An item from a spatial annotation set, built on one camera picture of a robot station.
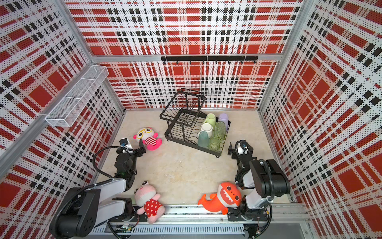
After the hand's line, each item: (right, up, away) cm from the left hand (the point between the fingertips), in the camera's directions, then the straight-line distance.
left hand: (136, 140), depth 87 cm
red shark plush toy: (+52, -25, -15) cm, 60 cm away
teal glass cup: (+40, 0, +8) cm, 41 cm away
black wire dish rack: (+31, +10, -6) cm, 33 cm away
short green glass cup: (+47, -3, +4) cm, 47 cm away
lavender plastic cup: (+54, +14, +11) cm, 57 cm away
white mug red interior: (+43, +7, +11) cm, 45 cm away
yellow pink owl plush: (+5, 0, +9) cm, 10 cm away
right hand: (+63, -1, +3) cm, 63 cm away
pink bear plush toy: (+11, -28, -12) cm, 32 cm away
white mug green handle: (+46, +14, +12) cm, 49 cm away
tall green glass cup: (+51, +6, +6) cm, 52 cm away
